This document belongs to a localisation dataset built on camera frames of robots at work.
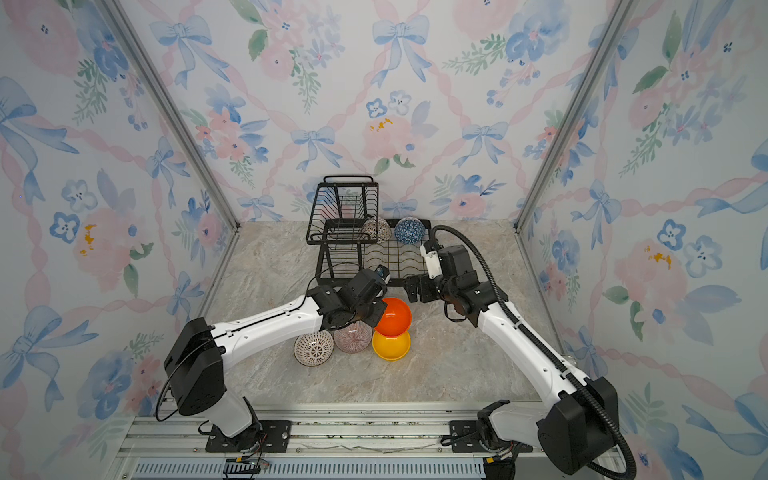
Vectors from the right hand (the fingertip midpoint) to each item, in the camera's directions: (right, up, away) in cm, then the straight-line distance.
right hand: (419, 278), depth 81 cm
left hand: (-11, -7, +2) cm, 13 cm away
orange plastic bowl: (-6, -11, +2) cm, 13 cm away
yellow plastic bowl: (-8, -20, +4) cm, 22 cm away
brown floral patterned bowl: (-12, +14, +5) cm, 19 cm away
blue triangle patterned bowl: (0, +16, +33) cm, 37 cm away
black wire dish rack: (-25, +18, +32) cm, 44 cm away
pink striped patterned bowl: (-19, -19, +9) cm, 28 cm away
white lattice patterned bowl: (-30, -21, +7) cm, 37 cm away
